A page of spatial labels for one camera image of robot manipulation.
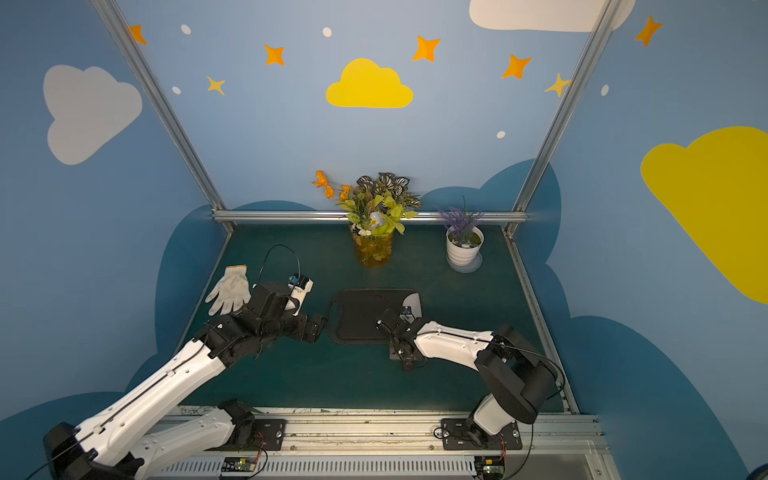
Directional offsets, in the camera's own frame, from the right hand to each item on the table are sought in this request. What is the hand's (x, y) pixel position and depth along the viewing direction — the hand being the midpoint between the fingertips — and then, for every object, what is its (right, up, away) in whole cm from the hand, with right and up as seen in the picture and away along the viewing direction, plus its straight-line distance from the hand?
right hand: (405, 345), depth 90 cm
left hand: (-25, +13, -13) cm, 32 cm away
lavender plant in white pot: (+22, +34, +15) cm, 43 cm away
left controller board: (-42, -24, -18) cm, 52 cm away
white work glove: (-60, +15, +12) cm, 63 cm away
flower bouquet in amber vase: (-10, +43, +6) cm, 44 cm away
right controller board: (+20, -25, -18) cm, 37 cm away
